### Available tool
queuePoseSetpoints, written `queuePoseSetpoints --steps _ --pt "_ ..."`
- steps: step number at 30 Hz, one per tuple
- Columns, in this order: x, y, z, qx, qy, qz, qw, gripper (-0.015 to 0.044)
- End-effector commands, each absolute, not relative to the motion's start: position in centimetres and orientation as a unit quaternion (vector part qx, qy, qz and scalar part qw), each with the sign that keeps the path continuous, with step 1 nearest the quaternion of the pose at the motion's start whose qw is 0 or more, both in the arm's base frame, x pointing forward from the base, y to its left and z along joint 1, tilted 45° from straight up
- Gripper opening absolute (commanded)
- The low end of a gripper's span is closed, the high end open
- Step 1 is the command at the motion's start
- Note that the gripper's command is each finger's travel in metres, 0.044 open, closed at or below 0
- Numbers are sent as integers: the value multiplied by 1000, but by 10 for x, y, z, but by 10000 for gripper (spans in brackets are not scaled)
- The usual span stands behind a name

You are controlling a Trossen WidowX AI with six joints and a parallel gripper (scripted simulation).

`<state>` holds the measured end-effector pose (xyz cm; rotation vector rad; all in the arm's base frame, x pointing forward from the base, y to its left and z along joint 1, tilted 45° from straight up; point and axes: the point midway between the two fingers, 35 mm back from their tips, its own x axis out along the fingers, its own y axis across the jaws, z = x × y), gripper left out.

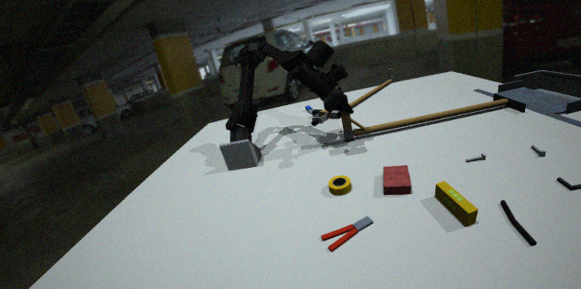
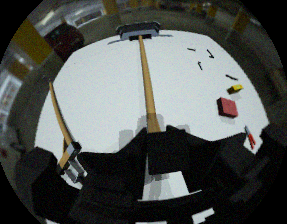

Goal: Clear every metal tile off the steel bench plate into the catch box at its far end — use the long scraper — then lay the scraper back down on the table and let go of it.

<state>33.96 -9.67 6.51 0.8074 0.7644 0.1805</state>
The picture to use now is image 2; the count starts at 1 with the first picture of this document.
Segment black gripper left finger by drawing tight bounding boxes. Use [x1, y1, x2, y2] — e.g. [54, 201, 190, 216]
[76, 127, 148, 200]

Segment red rectangular block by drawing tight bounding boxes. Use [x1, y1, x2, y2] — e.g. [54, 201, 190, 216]
[216, 96, 239, 117]

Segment red-handled pliers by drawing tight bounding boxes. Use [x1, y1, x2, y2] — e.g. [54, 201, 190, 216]
[244, 125, 256, 149]

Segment yellow spirit level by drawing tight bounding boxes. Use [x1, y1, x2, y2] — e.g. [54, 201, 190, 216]
[227, 84, 243, 95]

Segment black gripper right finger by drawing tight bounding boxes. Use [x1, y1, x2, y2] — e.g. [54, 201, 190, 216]
[182, 132, 247, 193]

